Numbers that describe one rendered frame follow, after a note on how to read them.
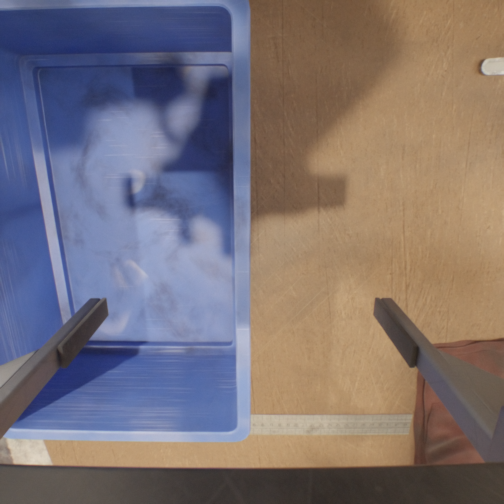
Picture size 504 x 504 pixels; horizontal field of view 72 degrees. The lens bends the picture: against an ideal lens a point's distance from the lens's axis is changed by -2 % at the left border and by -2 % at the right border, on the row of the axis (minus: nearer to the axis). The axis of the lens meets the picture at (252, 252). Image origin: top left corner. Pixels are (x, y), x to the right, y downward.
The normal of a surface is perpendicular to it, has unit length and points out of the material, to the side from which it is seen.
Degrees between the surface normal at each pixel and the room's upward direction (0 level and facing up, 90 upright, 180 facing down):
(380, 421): 0
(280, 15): 0
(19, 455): 0
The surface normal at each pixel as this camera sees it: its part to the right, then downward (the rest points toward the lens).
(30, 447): 0.00, 0.30
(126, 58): 0.00, 0.62
